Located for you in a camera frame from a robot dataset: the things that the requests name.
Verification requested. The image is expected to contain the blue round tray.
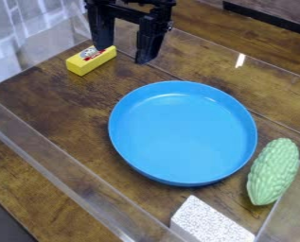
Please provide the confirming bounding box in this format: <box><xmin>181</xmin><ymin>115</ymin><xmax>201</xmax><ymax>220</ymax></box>
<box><xmin>107</xmin><ymin>80</ymin><xmax>258</xmax><ymax>187</ymax></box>

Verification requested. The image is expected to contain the yellow rectangular block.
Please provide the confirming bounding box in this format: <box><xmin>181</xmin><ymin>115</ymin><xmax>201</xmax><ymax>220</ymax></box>
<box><xmin>66</xmin><ymin>45</ymin><xmax>117</xmax><ymax>77</ymax></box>

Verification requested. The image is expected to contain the white speckled foam block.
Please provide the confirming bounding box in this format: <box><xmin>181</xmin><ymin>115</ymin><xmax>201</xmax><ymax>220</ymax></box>
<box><xmin>170</xmin><ymin>196</ymin><xmax>256</xmax><ymax>242</ymax></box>

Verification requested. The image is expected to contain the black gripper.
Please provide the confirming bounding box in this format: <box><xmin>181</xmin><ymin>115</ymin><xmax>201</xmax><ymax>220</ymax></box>
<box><xmin>85</xmin><ymin>0</ymin><xmax>175</xmax><ymax>64</ymax></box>

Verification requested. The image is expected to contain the clear acrylic enclosure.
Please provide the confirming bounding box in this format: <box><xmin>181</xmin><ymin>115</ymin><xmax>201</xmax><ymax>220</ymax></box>
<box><xmin>0</xmin><ymin>0</ymin><xmax>300</xmax><ymax>242</ymax></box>

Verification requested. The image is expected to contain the dark baseboard strip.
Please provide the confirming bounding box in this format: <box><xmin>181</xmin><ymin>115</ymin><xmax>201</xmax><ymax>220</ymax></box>
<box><xmin>222</xmin><ymin>1</ymin><xmax>300</xmax><ymax>34</ymax></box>

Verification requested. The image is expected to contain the green bitter gourd toy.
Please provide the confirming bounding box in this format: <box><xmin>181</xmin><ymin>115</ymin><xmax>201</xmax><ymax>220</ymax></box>
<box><xmin>246</xmin><ymin>138</ymin><xmax>300</xmax><ymax>206</ymax></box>

